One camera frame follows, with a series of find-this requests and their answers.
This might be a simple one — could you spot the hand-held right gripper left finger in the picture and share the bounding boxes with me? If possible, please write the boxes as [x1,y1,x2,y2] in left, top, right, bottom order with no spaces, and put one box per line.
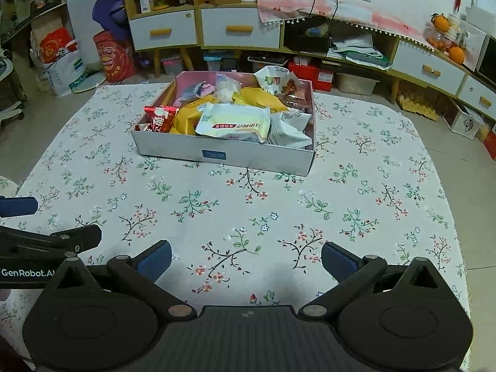
[46,240,197,321]

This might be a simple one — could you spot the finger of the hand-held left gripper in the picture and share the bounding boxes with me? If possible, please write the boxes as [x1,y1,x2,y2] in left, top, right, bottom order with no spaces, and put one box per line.
[0,196,40,219]
[0,224,103,259]

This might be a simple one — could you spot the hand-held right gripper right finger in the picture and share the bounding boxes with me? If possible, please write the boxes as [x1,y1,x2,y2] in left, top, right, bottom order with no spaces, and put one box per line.
[298,241,452,320]

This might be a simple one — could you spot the pink and silver box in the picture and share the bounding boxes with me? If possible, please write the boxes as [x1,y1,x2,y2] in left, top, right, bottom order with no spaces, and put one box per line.
[131,70,316,177]

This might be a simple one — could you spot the yellow blue-label snack packet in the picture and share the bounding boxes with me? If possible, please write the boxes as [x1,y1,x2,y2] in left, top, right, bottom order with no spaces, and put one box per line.
[170,99,215,136]

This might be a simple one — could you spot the white red-label snack packet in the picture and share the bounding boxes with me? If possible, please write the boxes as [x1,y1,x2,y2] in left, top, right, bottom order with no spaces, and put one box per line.
[195,103,271,144]

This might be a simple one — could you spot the brown snack packet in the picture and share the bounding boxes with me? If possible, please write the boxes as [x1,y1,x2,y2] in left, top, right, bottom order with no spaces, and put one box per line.
[281,79,311,111]

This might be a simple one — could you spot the silver blue snack packet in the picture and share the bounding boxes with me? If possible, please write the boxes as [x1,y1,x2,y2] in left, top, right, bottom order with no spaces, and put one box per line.
[181,81,206,102]

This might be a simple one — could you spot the large yellow snack packet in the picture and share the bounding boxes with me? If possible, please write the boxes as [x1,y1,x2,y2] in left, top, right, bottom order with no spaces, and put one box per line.
[232,87,290,114]

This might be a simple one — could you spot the clear packet white cake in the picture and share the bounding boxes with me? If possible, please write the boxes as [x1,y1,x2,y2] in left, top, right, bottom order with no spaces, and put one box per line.
[215,73,243,104]

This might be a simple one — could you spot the floral tablecloth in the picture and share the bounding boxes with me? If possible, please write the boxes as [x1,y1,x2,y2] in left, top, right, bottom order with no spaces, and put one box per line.
[0,83,471,372]

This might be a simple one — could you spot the white sack red print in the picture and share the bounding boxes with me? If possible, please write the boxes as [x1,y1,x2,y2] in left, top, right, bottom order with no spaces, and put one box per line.
[31,27,88,98]

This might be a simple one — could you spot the egg carton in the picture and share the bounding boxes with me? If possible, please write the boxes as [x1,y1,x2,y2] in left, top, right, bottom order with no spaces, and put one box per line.
[396,87,441,122]

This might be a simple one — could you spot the white plastic bin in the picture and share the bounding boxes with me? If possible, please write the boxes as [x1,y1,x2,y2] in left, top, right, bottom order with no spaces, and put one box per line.
[335,72,381,97]

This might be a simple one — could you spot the red box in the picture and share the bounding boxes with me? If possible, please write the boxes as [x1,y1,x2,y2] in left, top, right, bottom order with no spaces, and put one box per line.
[289,62,334,93]

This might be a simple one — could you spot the white printed cardboard box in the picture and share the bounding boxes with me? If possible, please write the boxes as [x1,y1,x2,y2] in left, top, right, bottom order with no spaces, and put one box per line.
[449,104,485,140]

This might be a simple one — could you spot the blue plastic container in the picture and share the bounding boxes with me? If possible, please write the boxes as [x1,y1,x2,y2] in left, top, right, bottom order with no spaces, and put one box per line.
[202,52,233,72]

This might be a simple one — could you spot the pile of papers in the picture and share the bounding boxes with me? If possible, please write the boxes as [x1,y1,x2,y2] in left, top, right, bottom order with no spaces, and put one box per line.
[331,31,390,71]

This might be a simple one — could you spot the black tray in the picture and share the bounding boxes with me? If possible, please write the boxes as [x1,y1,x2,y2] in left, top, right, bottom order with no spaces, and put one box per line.
[248,55,288,66]

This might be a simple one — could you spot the purple bag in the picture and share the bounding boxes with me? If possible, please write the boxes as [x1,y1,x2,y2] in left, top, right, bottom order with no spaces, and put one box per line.
[93,0,135,43]

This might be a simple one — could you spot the clear bag of small oranges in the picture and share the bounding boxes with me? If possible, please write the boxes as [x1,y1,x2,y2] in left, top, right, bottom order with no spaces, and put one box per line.
[426,27,451,52]

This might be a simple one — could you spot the black microwave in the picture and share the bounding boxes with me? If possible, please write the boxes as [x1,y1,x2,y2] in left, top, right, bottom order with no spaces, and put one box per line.
[476,37,496,83]

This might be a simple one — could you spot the pink cloth runner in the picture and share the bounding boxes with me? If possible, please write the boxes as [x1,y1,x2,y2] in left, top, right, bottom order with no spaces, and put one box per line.
[257,0,427,42]

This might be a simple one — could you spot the white drawer wooden handle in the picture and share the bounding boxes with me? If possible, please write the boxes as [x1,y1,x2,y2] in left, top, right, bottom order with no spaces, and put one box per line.
[129,10,198,51]
[457,73,496,119]
[200,7,281,49]
[392,41,466,96]

